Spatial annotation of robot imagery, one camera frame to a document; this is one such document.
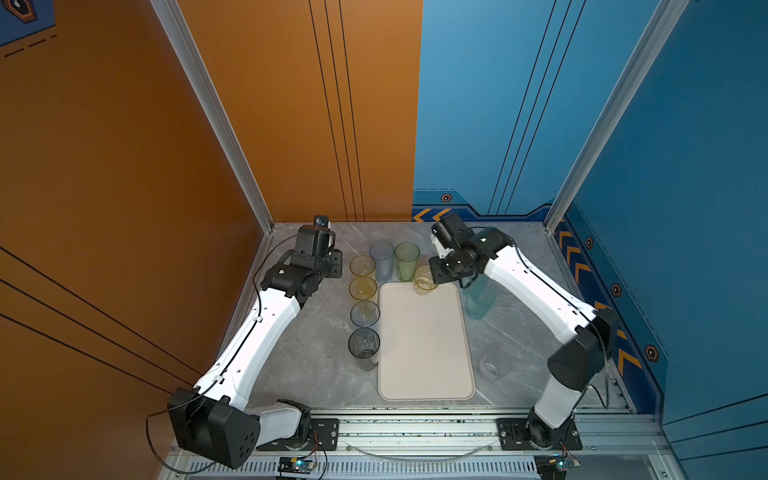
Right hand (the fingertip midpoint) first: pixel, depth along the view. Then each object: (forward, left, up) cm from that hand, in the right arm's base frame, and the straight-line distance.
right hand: (435, 273), depth 80 cm
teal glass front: (+2, -15, -14) cm, 21 cm away
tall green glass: (+14, +7, -8) cm, 18 cm away
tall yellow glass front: (+2, +21, -9) cm, 23 cm away
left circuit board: (-40, +35, -22) cm, 58 cm away
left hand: (+3, +28, +6) cm, 29 cm away
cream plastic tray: (-11, +3, -21) cm, 24 cm away
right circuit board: (-41, -27, -23) cm, 54 cm away
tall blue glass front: (-6, +20, -11) cm, 23 cm away
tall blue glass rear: (+13, +15, -7) cm, 21 cm away
